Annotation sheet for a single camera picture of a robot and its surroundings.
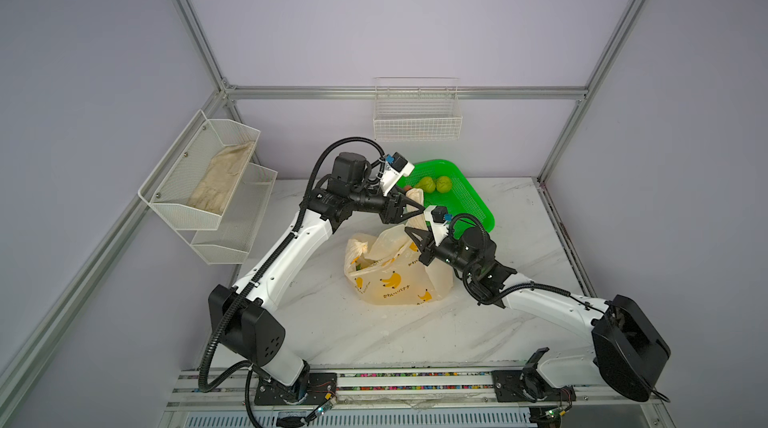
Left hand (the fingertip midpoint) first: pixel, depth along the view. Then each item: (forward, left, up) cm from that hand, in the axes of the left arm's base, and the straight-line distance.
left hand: (418, 206), depth 69 cm
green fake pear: (+35, -8, -29) cm, 46 cm away
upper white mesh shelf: (+11, +59, -4) cm, 60 cm away
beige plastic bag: (-6, +7, -20) cm, 22 cm away
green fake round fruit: (+35, -14, -28) cm, 47 cm away
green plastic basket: (+28, -20, -27) cm, 44 cm away
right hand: (-1, +3, -8) cm, 9 cm away
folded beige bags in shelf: (+11, +53, -4) cm, 54 cm away
